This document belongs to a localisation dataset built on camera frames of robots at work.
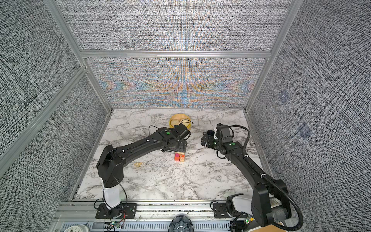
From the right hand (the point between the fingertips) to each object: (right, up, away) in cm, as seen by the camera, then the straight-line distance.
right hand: (208, 140), depth 86 cm
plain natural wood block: (-16, -11, +4) cm, 20 cm away
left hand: (-17, -5, -1) cm, 18 cm away
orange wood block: (-19, -11, +4) cm, 22 cm away
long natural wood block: (-15, -8, +2) cm, 17 cm away
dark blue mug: (+4, +4, +13) cm, 14 cm away
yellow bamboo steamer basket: (-19, +14, +23) cm, 32 cm away
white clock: (-63, -38, -21) cm, 76 cm away
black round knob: (-16, -38, -18) cm, 45 cm away
